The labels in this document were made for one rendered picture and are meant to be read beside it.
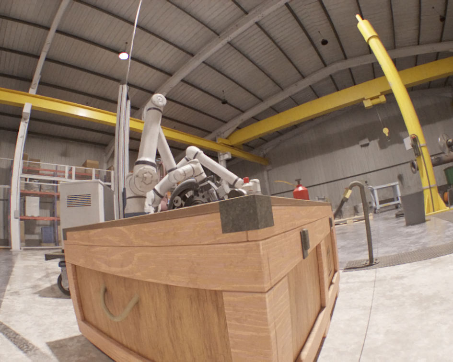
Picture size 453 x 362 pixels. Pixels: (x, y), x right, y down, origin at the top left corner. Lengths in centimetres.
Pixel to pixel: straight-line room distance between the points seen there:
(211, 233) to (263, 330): 16
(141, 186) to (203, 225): 110
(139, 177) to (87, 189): 48
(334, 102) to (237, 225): 1316
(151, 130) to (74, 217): 84
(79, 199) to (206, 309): 146
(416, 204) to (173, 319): 312
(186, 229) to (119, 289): 31
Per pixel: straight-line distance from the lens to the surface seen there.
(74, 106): 1024
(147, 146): 152
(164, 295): 45
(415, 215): 329
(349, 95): 1341
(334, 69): 1380
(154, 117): 163
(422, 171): 424
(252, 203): 29
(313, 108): 1358
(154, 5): 916
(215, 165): 195
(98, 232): 62
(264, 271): 29
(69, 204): 176
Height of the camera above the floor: 43
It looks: 11 degrees up
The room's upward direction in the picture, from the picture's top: 7 degrees counter-clockwise
